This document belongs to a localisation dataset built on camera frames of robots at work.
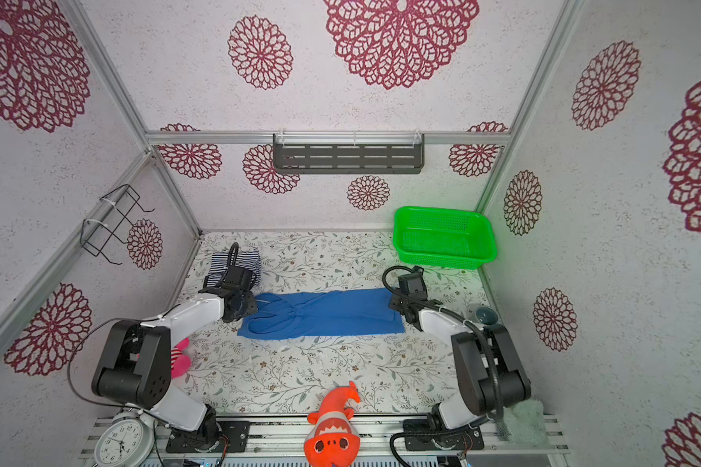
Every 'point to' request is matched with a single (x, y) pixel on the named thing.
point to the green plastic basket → (445, 238)
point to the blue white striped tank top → (246, 260)
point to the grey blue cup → (487, 315)
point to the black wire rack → (112, 215)
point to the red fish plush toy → (333, 440)
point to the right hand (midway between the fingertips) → (399, 293)
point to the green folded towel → (525, 423)
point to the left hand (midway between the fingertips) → (244, 312)
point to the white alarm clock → (127, 442)
